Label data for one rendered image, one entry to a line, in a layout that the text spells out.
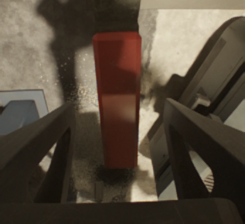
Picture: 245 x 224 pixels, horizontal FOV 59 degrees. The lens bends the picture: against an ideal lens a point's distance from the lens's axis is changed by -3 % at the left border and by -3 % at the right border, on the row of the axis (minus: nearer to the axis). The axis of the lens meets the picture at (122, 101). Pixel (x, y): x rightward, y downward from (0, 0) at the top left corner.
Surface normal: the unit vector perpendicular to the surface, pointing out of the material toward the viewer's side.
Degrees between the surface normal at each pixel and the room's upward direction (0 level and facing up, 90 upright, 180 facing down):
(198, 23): 0
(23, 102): 90
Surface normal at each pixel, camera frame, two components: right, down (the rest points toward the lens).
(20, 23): 0.03, 0.56
